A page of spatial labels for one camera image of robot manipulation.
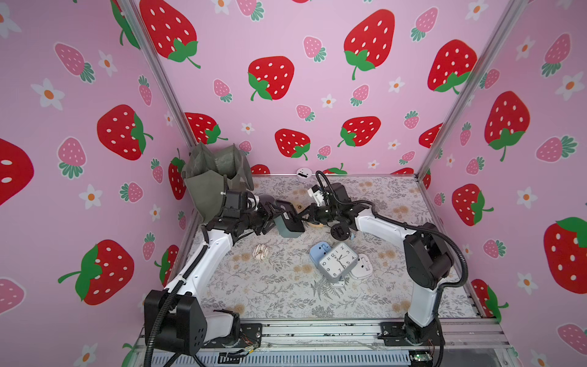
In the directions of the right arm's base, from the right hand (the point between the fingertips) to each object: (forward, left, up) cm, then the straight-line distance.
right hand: (293, 221), depth 84 cm
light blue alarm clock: (-5, -10, -14) cm, 17 cm away
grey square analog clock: (-11, -17, -11) cm, 23 cm away
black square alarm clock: (-1, +2, 0) cm, 2 cm away
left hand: (-1, +3, +5) cm, 6 cm away
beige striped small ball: (-6, +13, -14) cm, 20 cm away
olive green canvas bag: (+13, +34, +9) cm, 37 cm away
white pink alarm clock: (-10, -28, -14) cm, 33 cm away
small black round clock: (+4, -19, -13) cm, 23 cm away
